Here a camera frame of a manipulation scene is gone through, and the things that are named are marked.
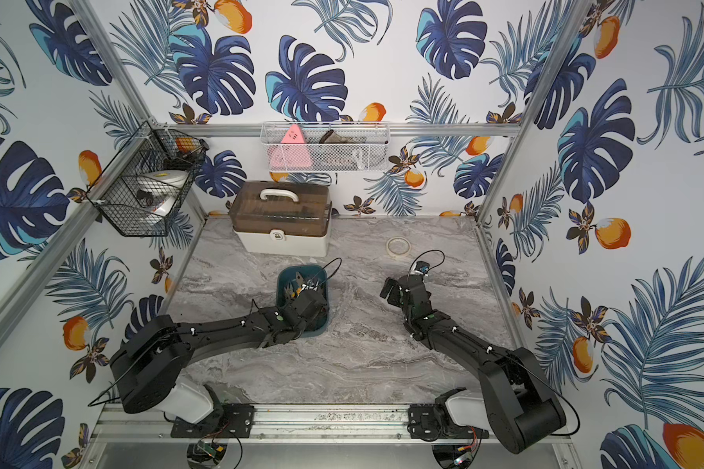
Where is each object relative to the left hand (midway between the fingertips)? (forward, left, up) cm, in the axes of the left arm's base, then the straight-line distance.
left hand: (311, 303), depth 88 cm
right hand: (+8, -27, +3) cm, 28 cm away
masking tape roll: (+31, -28, -7) cm, 42 cm away
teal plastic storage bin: (+10, +7, -3) cm, 13 cm away
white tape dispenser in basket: (+18, +43, +26) cm, 53 cm away
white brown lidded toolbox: (+22, +12, +13) cm, 28 cm away
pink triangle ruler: (+36, +9, +28) cm, 47 cm away
